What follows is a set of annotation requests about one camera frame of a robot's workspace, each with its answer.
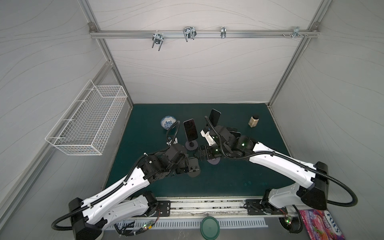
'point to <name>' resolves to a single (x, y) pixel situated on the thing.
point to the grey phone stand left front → (194, 169)
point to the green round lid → (210, 228)
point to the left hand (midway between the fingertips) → (185, 154)
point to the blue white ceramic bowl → (167, 121)
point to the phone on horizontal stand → (236, 134)
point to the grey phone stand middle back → (191, 145)
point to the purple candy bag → (320, 225)
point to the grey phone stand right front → (214, 161)
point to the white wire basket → (87, 125)
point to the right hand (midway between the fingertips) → (200, 149)
